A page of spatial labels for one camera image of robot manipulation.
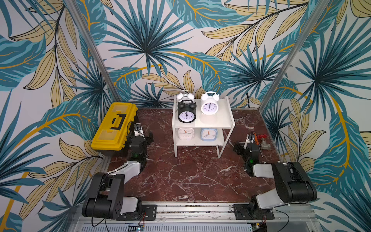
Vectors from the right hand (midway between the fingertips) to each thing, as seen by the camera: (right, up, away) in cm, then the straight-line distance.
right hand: (244, 142), depth 94 cm
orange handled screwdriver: (+11, -2, +4) cm, 12 cm away
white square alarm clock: (-38, +7, -14) cm, 41 cm away
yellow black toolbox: (-81, +4, -12) cm, 82 cm away
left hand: (-66, +7, -6) cm, 66 cm away
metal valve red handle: (+14, -2, +2) cm, 14 cm away
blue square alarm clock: (-26, +6, -14) cm, 30 cm away
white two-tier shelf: (-20, +14, -23) cm, 34 cm away
